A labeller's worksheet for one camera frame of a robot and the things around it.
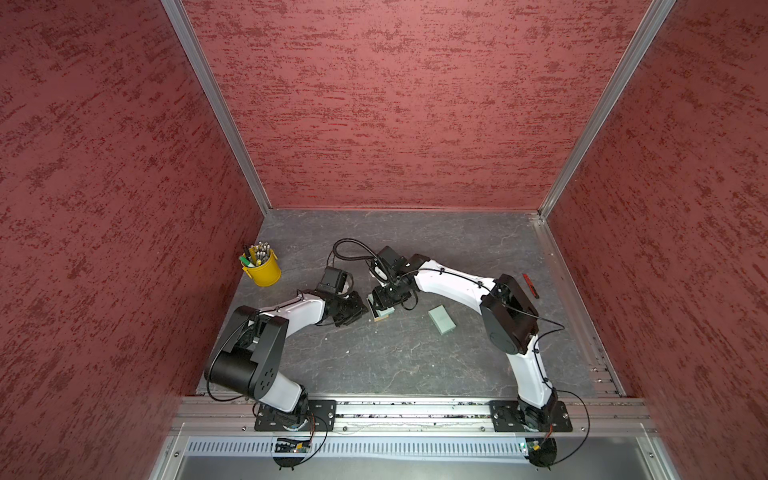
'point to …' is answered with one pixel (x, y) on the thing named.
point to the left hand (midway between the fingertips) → (366, 316)
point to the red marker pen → (530, 285)
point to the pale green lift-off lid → (442, 319)
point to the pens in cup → (255, 255)
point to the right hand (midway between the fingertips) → (383, 307)
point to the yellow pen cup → (267, 274)
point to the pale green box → (377, 312)
